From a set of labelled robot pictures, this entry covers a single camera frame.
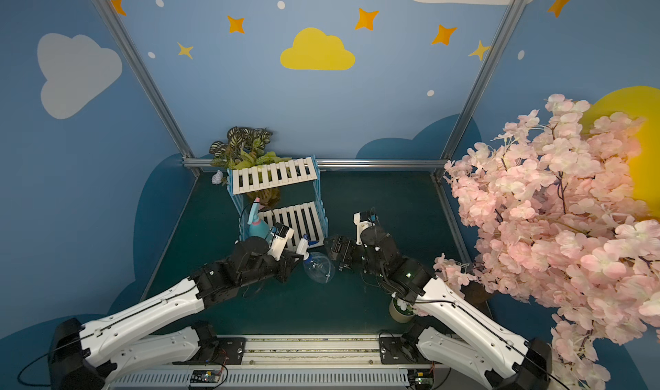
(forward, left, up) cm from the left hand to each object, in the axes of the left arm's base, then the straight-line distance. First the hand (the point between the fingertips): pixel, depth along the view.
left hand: (302, 253), depth 74 cm
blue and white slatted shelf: (+36, +12, -15) cm, 40 cm away
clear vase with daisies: (+45, +28, +1) cm, 53 cm away
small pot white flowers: (-13, -29, -8) cm, 33 cm away
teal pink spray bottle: (+12, +17, -7) cm, 22 cm away
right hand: (+3, -10, +4) cm, 11 cm away
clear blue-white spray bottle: (-1, -4, -6) cm, 8 cm away
